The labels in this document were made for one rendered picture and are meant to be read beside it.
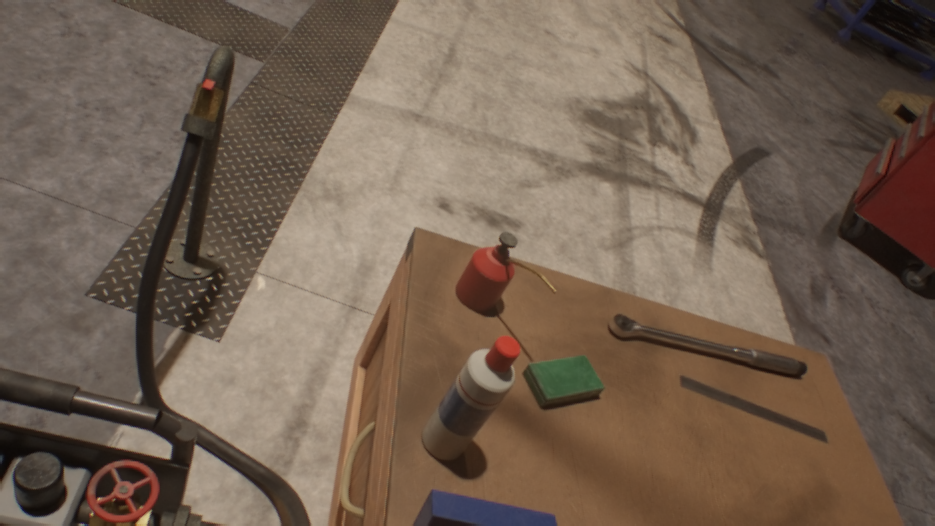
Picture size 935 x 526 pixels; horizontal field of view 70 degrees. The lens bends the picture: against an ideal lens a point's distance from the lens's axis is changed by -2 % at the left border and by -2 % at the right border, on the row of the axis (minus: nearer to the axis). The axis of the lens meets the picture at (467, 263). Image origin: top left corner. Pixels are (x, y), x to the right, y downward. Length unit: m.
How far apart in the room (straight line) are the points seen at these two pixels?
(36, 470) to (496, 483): 0.56
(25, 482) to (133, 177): 1.20
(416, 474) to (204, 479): 0.57
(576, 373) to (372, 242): 0.93
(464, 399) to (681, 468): 0.47
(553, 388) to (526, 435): 0.09
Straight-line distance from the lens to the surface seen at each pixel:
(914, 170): 3.47
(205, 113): 1.30
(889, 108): 6.18
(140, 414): 0.82
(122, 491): 0.85
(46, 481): 0.86
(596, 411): 1.17
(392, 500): 0.94
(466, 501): 0.84
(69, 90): 2.21
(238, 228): 1.84
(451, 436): 0.94
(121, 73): 2.31
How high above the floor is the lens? 1.27
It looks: 39 degrees down
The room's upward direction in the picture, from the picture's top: 29 degrees clockwise
